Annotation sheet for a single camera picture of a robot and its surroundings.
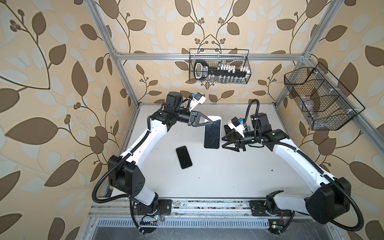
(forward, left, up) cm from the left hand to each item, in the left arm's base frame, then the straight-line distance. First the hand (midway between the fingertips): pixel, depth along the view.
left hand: (212, 123), depth 63 cm
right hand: (-3, -7, -12) cm, 14 cm away
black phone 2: (0, +14, -36) cm, 39 cm away
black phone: (-3, 0, -4) cm, 5 cm away
